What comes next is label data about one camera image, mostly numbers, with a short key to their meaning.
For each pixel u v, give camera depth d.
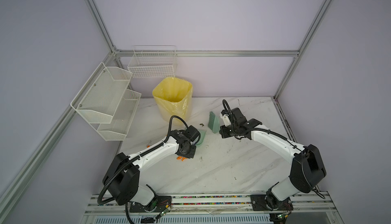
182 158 0.88
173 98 1.07
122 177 0.42
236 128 0.65
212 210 0.73
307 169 0.44
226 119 0.77
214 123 0.91
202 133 0.93
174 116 0.71
